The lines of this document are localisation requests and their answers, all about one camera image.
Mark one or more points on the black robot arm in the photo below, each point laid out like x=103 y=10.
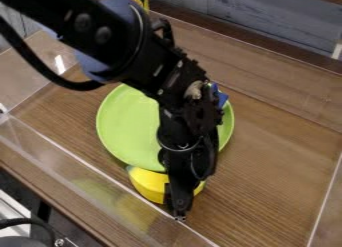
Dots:
x=112 y=32

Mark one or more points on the clear acrylic enclosure wall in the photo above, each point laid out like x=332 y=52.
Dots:
x=275 y=193

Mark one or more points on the green round plate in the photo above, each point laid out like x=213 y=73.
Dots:
x=127 y=123

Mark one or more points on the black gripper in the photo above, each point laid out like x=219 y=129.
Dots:
x=188 y=158

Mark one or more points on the yellow toy banana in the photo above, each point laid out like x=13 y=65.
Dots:
x=148 y=183

